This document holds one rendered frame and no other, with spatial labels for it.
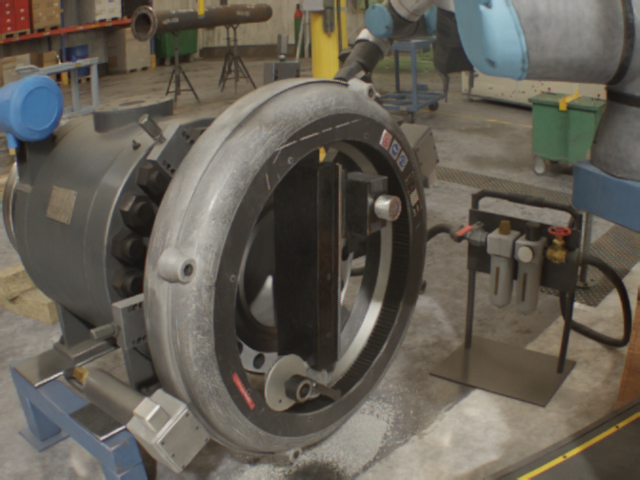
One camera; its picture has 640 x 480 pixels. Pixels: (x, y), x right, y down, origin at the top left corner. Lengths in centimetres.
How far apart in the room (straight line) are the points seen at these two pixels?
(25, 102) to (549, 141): 361
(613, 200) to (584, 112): 361
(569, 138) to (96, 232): 357
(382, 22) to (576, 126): 297
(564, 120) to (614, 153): 365
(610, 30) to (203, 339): 75
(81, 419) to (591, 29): 133
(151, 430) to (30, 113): 84
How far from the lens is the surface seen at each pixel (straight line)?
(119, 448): 146
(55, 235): 152
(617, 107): 79
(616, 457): 128
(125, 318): 108
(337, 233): 120
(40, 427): 193
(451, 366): 213
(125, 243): 131
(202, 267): 100
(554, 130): 446
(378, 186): 119
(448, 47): 121
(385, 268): 150
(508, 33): 67
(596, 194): 80
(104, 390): 125
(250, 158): 103
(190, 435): 113
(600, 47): 71
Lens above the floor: 110
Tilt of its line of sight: 20 degrees down
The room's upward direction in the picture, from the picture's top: 2 degrees counter-clockwise
